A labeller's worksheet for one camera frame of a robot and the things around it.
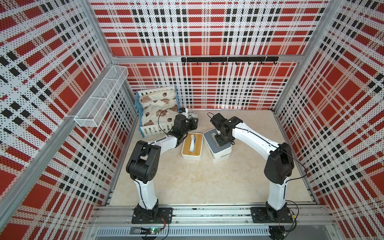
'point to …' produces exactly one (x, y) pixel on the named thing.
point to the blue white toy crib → (155, 130)
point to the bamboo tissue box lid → (187, 143)
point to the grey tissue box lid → (209, 137)
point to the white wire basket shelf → (93, 112)
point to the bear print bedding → (159, 107)
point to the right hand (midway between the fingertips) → (226, 139)
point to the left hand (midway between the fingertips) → (198, 118)
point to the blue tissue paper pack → (193, 143)
